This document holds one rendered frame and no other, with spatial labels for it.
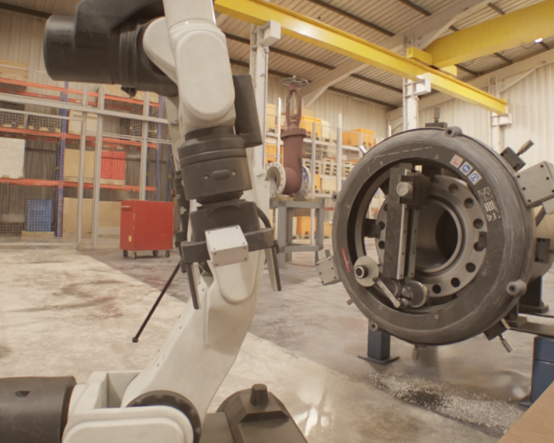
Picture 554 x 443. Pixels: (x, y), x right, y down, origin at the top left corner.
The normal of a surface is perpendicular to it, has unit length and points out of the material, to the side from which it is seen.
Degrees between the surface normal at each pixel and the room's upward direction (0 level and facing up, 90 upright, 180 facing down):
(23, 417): 59
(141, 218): 90
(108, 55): 118
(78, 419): 90
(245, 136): 90
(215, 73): 90
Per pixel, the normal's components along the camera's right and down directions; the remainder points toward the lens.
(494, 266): -0.75, -0.04
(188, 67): 0.26, -0.03
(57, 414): 0.22, -0.58
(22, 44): 0.58, -0.01
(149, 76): 0.15, 0.77
